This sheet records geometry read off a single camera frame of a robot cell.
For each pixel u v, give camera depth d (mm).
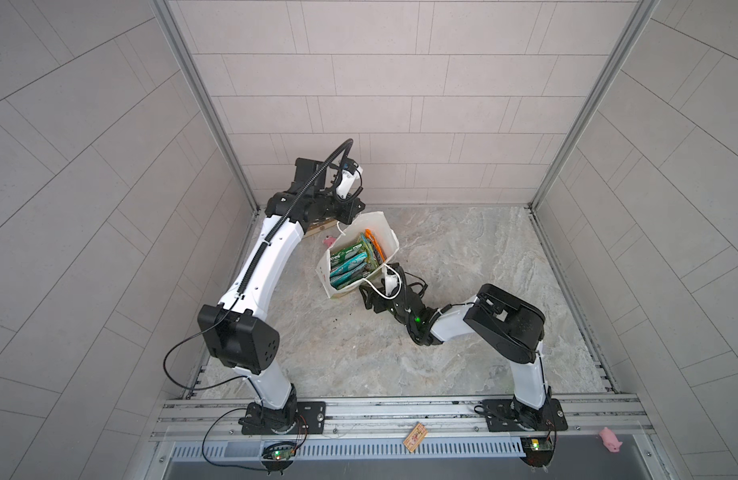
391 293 715
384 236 818
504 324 511
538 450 682
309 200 576
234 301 431
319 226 1068
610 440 675
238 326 414
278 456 651
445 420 713
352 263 866
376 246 866
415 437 680
